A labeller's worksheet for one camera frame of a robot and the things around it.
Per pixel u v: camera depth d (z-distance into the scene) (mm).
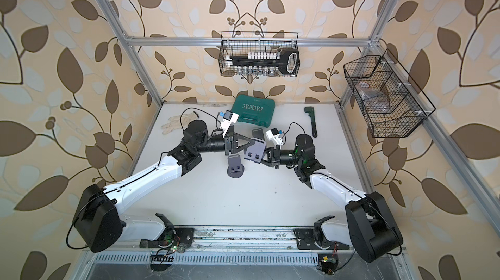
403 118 608
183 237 739
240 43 912
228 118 631
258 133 963
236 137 632
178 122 1103
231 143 607
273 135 722
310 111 1155
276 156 654
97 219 400
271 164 666
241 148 651
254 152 667
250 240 753
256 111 1118
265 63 847
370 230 411
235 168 887
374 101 705
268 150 692
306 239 732
